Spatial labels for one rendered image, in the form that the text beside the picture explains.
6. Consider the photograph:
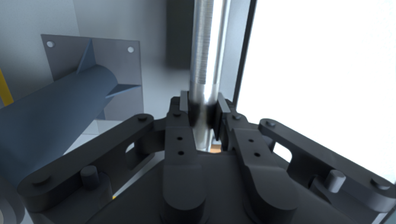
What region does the silver metal handle bar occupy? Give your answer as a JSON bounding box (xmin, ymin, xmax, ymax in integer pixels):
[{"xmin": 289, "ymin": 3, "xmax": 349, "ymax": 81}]
[{"xmin": 189, "ymin": 0, "xmax": 232, "ymax": 154}]

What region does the white panel with dark edge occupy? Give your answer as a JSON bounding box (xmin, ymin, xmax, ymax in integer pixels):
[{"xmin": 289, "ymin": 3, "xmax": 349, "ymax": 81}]
[{"xmin": 232, "ymin": 0, "xmax": 396, "ymax": 184}]

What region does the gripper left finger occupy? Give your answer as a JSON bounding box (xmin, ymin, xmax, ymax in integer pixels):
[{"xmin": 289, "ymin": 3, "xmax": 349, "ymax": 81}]
[{"xmin": 17, "ymin": 90, "xmax": 207, "ymax": 218}]

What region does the dark grey block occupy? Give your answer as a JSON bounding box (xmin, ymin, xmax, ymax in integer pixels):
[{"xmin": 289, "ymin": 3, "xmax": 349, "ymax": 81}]
[{"xmin": 166, "ymin": 0, "xmax": 195, "ymax": 69}]

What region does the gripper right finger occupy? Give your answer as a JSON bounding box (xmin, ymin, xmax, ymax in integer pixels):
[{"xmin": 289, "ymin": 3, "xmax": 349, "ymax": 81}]
[{"xmin": 214, "ymin": 92, "xmax": 396, "ymax": 218}]

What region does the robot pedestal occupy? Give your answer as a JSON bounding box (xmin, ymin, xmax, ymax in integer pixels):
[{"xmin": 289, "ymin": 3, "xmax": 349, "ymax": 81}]
[{"xmin": 0, "ymin": 34, "xmax": 145, "ymax": 190}]

